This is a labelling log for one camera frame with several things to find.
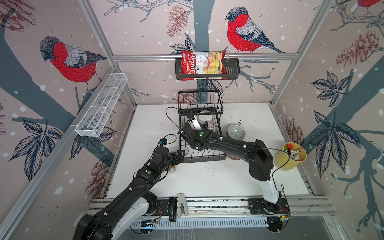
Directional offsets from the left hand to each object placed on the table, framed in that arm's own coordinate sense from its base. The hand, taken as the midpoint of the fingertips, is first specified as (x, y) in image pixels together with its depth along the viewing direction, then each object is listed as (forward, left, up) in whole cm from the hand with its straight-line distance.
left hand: (179, 153), depth 81 cm
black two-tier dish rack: (+54, -8, -13) cm, 56 cm away
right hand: (+12, -12, +4) cm, 18 cm away
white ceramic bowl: (+28, -14, -5) cm, 32 cm away
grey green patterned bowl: (+18, -37, -6) cm, 41 cm away
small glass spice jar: (-6, +4, -8) cm, 11 cm away
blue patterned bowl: (+19, -19, -1) cm, 27 cm away
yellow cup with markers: (-1, -66, +1) cm, 66 cm away
